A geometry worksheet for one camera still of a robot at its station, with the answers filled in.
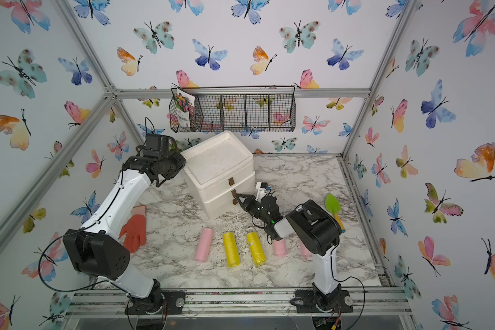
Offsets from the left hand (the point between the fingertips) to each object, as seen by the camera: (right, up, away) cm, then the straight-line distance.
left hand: (188, 159), depth 83 cm
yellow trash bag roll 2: (+28, -37, +2) cm, 46 cm away
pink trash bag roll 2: (+37, -36, 0) cm, 51 cm away
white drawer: (+14, -18, +7) cm, 24 cm away
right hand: (+18, -15, +5) cm, 24 cm away
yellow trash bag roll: (+17, -36, 0) cm, 40 cm away
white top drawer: (+14, -10, -2) cm, 17 cm away
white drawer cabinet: (+13, -3, 0) cm, 13 cm away
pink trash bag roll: (+6, -36, +1) cm, 37 cm away
